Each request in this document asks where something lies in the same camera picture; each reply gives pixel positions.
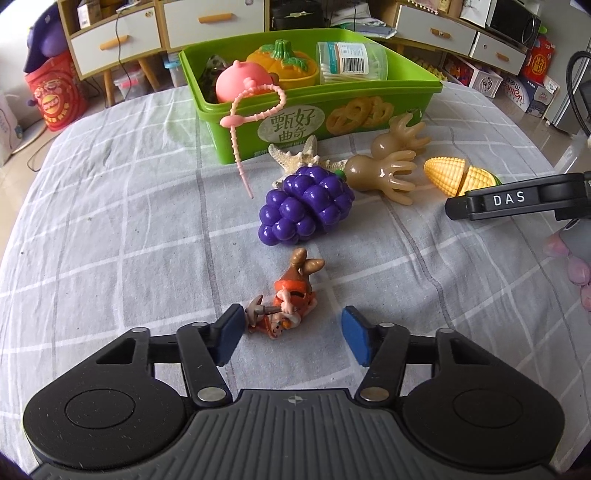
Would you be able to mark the purple toy grapes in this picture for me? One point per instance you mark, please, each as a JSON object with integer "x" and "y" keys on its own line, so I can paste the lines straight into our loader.
{"x": 300, "y": 203}

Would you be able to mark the black microwave oven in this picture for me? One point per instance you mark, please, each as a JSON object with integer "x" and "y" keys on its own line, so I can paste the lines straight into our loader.
{"x": 512, "y": 21}

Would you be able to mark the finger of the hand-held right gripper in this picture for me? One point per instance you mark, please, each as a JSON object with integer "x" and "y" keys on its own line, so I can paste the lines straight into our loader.
{"x": 508, "y": 201}

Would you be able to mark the beige starfish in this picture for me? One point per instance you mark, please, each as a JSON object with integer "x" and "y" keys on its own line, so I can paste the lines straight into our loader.
{"x": 295, "y": 154}

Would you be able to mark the white toy box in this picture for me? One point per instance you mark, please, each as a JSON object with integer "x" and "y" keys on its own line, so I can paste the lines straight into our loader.
{"x": 482, "y": 83}

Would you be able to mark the pink grey plush toy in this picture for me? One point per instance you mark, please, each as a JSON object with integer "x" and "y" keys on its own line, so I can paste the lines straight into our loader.
{"x": 572, "y": 267}

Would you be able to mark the red bag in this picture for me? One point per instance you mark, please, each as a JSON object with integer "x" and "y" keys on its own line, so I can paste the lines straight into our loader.
{"x": 55, "y": 92}

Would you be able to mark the yellow egg carton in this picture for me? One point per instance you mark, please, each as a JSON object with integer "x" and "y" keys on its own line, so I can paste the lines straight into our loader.
{"x": 429, "y": 69}

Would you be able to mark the yellow toy corn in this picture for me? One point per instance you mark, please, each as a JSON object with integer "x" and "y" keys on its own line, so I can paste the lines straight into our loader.
{"x": 443, "y": 173}

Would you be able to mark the clear cotton swab container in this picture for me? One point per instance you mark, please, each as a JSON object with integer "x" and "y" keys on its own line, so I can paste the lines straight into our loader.
{"x": 351, "y": 60}

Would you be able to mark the grey checked bedsheet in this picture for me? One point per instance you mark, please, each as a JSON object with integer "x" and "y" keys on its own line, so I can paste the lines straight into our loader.
{"x": 115, "y": 230}

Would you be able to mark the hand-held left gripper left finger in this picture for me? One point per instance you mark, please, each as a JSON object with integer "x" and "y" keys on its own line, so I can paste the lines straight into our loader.
{"x": 228, "y": 334}

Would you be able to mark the red gift box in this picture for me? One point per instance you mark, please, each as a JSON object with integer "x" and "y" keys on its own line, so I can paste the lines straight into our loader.
{"x": 540, "y": 60}

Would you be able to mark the clear storage box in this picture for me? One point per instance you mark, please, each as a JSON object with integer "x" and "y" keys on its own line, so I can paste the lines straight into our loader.
{"x": 129, "y": 85}

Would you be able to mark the orange toy pumpkin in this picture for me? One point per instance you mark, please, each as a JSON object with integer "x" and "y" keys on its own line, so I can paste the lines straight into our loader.
{"x": 263, "y": 60}

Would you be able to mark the brown hand-shaped toy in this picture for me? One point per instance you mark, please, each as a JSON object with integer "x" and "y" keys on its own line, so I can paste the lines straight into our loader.
{"x": 388, "y": 145}
{"x": 369, "y": 170}

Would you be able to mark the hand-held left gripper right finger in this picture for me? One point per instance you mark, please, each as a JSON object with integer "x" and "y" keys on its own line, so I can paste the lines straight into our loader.
{"x": 358, "y": 334}

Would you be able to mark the white drawer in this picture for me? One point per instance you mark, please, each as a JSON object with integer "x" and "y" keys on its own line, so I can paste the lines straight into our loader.
{"x": 498, "y": 50}
{"x": 436, "y": 30}
{"x": 115, "y": 41}
{"x": 212, "y": 23}

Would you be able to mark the purple plush toy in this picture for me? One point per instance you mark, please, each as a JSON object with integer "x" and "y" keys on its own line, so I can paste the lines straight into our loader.
{"x": 41, "y": 41}

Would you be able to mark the pink rubber pig toy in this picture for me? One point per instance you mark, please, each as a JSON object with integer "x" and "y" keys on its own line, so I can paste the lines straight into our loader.
{"x": 240, "y": 81}

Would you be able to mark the wooden cabinet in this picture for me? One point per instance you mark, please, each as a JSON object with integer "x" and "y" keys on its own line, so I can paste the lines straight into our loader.
{"x": 159, "y": 23}

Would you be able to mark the green plastic box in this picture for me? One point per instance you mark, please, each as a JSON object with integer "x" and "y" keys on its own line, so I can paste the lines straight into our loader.
{"x": 207, "y": 138}

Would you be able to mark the orange cartoon figurine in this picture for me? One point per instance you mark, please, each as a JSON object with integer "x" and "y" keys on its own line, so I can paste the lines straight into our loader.
{"x": 291, "y": 288}

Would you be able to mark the blue lidded container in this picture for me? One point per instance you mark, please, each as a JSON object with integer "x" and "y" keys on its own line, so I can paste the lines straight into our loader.
{"x": 175, "y": 69}

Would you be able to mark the red white cardboard box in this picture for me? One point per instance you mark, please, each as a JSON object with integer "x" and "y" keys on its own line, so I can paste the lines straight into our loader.
{"x": 524, "y": 97}

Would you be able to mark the white plastic bag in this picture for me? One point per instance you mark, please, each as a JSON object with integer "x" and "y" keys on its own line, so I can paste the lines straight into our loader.
{"x": 9, "y": 129}

